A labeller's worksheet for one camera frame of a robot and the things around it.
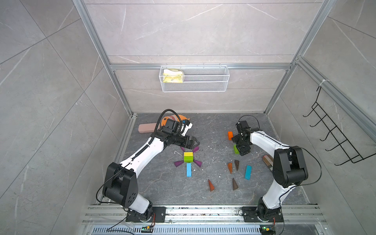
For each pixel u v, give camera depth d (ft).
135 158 1.58
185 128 2.30
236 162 2.96
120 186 1.40
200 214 2.45
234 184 2.68
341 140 2.12
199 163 2.96
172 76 2.87
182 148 2.34
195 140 2.48
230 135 3.40
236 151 3.08
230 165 2.94
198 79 3.33
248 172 2.89
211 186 2.68
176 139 2.29
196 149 3.23
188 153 3.11
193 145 2.39
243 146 2.53
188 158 3.04
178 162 2.97
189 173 2.82
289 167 1.57
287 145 1.71
